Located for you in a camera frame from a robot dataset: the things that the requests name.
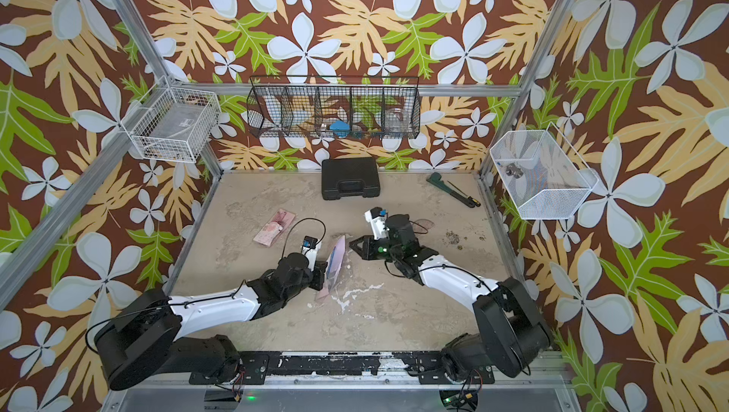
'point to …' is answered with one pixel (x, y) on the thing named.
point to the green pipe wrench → (436, 179)
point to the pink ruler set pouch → (332, 267)
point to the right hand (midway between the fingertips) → (350, 243)
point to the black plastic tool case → (349, 177)
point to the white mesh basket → (542, 177)
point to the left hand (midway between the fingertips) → (329, 260)
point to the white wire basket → (171, 123)
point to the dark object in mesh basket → (514, 169)
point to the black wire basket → (330, 106)
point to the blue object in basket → (341, 128)
